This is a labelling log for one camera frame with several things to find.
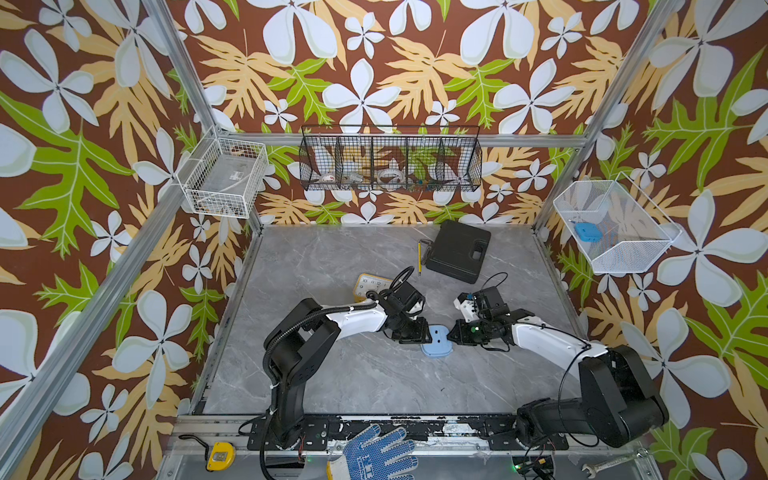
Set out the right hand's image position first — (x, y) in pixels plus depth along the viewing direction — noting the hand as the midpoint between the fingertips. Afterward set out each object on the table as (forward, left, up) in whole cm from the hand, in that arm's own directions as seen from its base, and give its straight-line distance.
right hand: (447, 336), depth 88 cm
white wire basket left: (+34, +66, +33) cm, 81 cm away
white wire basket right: (+23, -47, +25) cm, 57 cm away
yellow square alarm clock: (+19, +25, 0) cm, 32 cm away
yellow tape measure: (-30, +57, 0) cm, 65 cm away
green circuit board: (-32, -18, -5) cm, 37 cm away
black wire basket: (+49, +17, +29) cm, 60 cm away
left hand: (0, +5, 0) cm, 5 cm away
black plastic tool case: (+31, -7, +3) cm, 32 cm away
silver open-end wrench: (-31, -35, -3) cm, 47 cm away
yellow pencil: (+32, +5, -3) cm, 33 cm away
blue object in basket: (+21, -39, +23) cm, 50 cm away
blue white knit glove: (-30, +23, -2) cm, 38 cm away
